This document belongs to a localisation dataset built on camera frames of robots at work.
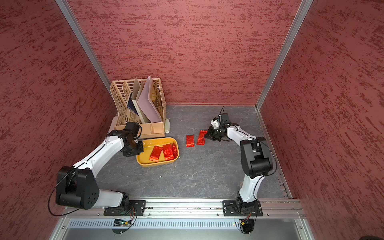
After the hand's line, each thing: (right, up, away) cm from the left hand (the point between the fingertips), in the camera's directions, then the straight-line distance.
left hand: (138, 155), depth 84 cm
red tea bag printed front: (+30, +6, +13) cm, 33 cm away
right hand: (+39, +9, +9) cm, 41 cm away
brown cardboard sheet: (-6, +42, +13) cm, 44 cm away
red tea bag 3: (+21, +1, +6) cm, 22 cm away
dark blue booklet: (-12, +31, +16) cm, 37 cm away
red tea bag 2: (+16, -1, +7) cm, 18 cm away
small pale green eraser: (+13, +16, +19) cm, 28 cm away
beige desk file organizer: (-15, +40, +11) cm, 44 cm away
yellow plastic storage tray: (+2, -3, +3) cm, 5 cm away
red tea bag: (+37, +9, +10) cm, 40 cm away
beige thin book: (0, +23, +8) cm, 24 cm away
